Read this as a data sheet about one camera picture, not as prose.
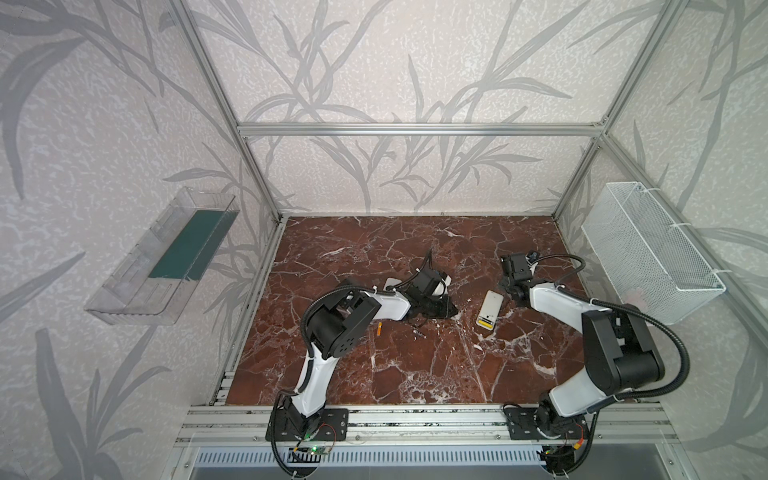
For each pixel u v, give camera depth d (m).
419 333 0.89
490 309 0.94
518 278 0.74
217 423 0.75
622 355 0.45
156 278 0.64
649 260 0.63
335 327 0.53
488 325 0.91
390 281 0.99
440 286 0.81
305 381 0.58
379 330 0.89
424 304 0.83
